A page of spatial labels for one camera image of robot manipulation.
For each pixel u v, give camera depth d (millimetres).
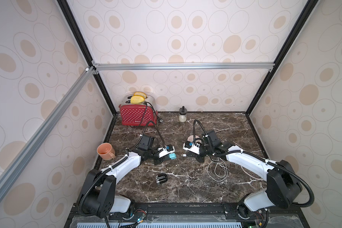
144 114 1029
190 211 751
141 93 1062
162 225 777
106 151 970
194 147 713
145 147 688
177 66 891
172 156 818
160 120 1126
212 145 656
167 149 725
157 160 761
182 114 1089
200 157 733
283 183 427
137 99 1021
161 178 829
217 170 879
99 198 417
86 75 828
